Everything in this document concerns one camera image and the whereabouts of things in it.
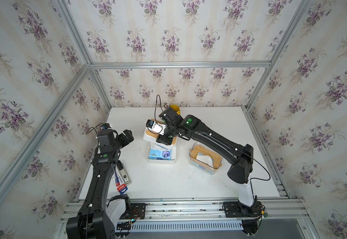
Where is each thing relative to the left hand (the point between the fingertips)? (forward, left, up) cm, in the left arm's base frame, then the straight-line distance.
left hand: (126, 135), depth 80 cm
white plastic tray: (-9, -26, -15) cm, 31 cm away
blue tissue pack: (-4, -16, -11) cm, 20 cm away
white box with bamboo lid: (-5, -14, +6) cm, 16 cm away
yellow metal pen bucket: (+30, -28, -10) cm, 43 cm away
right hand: (-2, -19, +3) cm, 20 cm away
